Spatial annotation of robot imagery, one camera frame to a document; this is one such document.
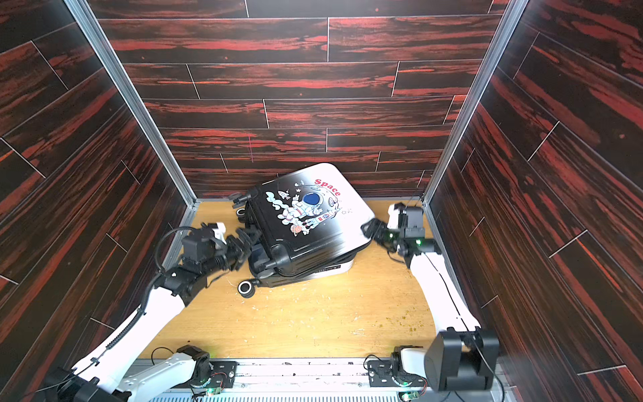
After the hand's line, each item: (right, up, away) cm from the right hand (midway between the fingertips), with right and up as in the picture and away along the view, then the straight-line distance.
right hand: (374, 230), depth 83 cm
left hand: (-37, -3, -7) cm, 37 cm away
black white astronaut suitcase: (-23, +2, 0) cm, 23 cm away
